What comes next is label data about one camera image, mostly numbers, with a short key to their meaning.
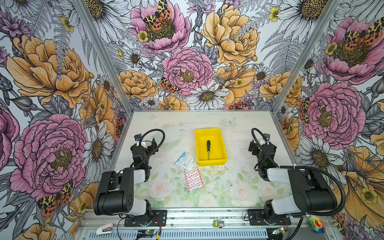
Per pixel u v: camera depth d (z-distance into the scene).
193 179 0.87
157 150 0.87
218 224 0.70
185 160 0.94
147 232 0.71
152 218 0.73
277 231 0.72
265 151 0.76
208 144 1.00
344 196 0.41
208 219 0.76
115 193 0.45
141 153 0.70
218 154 0.97
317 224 0.71
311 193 0.44
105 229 0.70
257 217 0.74
